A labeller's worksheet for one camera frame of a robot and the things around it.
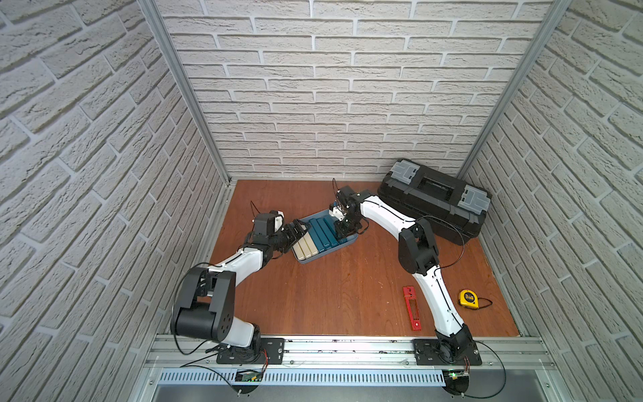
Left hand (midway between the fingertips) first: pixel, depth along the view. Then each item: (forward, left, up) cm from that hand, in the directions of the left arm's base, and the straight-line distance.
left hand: (308, 228), depth 89 cm
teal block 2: (+3, -6, -8) cm, 10 cm away
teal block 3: (+3, -9, -8) cm, 12 cm away
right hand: (+3, -14, -10) cm, 17 cm away
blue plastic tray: (+12, -5, -8) cm, 15 cm away
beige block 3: (-2, 0, -8) cm, 8 cm away
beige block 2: (-4, +2, -8) cm, 9 cm away
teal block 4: (0, -12, -8) cm, 14 cm away
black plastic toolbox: (+12, -41, +6) cm, 44 cm away
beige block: (-6, +3, -9) cm, 11 cm away
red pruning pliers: (-21, -35, -9) cm, 42 cm away
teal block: (+2, -3, -8) cm, 9 cm away
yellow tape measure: (-23, -56, -9) cm, 61 cm away
